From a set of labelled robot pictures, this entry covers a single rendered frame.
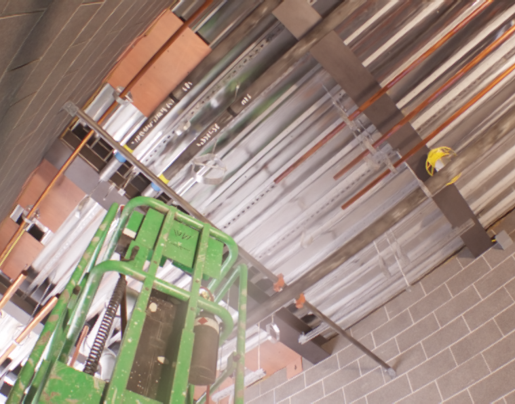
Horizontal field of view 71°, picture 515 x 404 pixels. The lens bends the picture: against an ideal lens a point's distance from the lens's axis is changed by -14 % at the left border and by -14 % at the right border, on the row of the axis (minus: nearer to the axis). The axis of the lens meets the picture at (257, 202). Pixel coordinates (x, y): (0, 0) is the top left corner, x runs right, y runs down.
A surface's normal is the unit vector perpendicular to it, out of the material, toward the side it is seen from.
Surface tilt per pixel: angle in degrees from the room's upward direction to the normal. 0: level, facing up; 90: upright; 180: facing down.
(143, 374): 90
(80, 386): 90
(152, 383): 90
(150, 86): 180
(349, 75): 180
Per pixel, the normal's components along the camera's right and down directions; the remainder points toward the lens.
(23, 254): 0.00, 0.49
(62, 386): 0.50, -0.76
